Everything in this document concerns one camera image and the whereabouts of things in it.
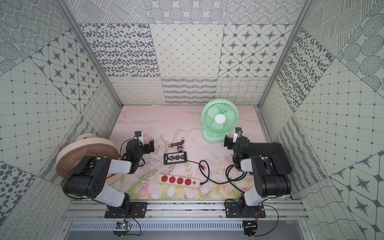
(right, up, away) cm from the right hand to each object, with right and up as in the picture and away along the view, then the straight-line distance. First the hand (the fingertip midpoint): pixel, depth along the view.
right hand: (234, 136), depth 95 cm
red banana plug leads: (-20, -18, -7) cm, 28 cm away
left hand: (-59, -1, -1) cm, 59 cm away
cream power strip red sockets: (-37, -23, -13) cm, 45 cm away
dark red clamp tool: (-35, -7, 0) cm, 36 cm away
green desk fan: (-11, +12, -11) cm, 20 cm away
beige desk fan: (-71, +1, -33) cm, 78 cm away
